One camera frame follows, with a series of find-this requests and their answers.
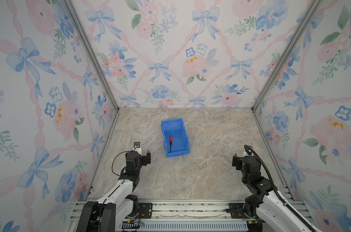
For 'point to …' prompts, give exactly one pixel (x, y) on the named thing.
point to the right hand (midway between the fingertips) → (244, 155)
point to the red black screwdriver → (170, 142)
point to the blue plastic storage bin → (180, 142)
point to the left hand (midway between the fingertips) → (140, 150)
